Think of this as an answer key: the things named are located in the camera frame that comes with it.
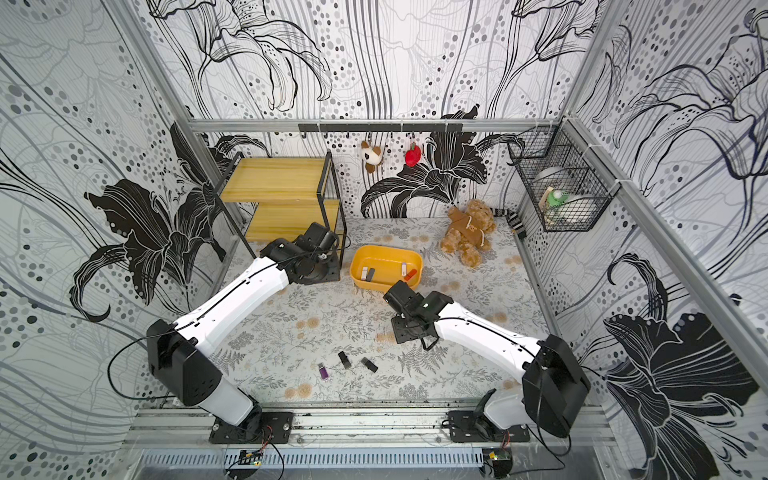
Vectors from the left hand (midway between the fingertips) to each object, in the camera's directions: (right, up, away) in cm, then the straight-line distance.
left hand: (333, 276), depth 82 cm
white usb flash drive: (+7, -1, +21) cm, 22 cm away
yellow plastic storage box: (+12, +1, +24) cm, 27 cm away
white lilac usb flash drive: (+21, 0, +22) cm, 30 cm away
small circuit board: (-18, -44, -10) cm, 48 cm away
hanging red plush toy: (+23, +38, +12) cm, 46 cm away
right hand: (+21, -14, +1) cm, 25 cm away
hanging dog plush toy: (+10, +37, +11) cm, 40 cm away
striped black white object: (+65, +20, +37) cm, 78 cm away
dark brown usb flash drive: (+10, -26, +2) cm, 28 cm away
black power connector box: (+43, -43, -11) cm, 62 cm away
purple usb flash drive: (-3, -27, +1) cm, 27 cm away
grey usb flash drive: (+9, -1, +22) cm, 23 cm away
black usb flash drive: (+2, -24, +3) cm, 24 cm away
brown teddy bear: (+44, +14, +23) cm, 51 cm away
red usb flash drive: (+23, -1, +21) cm, 31 cm away
